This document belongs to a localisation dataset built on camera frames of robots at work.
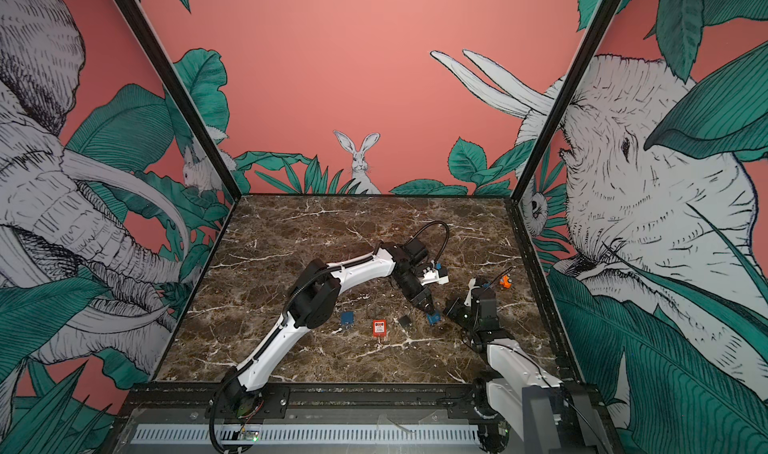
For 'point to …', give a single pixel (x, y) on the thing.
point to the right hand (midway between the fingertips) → (444, 297)
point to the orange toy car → (506, 284)
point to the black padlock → (405, 321)
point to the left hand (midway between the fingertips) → (434, 308)
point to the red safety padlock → (379, 328)
